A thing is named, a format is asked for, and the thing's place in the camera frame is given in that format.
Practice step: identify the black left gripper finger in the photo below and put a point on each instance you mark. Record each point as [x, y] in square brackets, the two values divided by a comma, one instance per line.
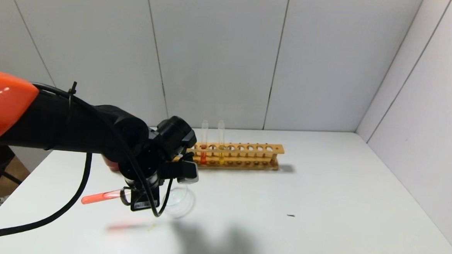
[126, 195]

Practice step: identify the dark red plastic cup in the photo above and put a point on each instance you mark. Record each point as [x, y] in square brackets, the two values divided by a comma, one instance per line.
[110, 163]

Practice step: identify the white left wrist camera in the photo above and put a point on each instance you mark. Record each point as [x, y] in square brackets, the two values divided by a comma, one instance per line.
[190, 175]

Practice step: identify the wooden test tube rack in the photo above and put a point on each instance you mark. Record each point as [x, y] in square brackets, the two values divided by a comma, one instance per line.
[247, 166]

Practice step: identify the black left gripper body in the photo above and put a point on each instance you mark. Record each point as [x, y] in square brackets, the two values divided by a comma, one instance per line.
[143, 205]

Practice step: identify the test tube with pink pigment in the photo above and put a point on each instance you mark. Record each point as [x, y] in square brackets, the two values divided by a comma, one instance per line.
[98, 197]

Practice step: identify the test tube with orange-red pigment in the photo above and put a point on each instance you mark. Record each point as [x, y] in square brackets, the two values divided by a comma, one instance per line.
[203, 156]

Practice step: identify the test tube with yellow pigment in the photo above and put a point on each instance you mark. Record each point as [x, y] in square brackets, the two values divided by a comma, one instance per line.
[221, 157]

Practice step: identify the clear glass beaker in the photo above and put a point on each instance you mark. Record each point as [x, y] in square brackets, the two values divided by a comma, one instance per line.
[181, 202]

